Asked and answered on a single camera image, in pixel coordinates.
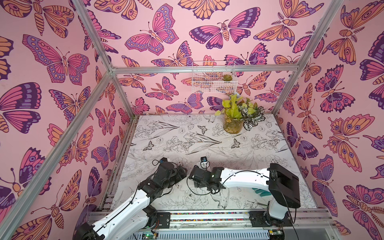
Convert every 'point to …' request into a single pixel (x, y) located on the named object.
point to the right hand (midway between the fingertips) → (202, 177)
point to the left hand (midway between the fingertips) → (185, 171)
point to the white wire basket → (214, 82)
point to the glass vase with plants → (239, 113)
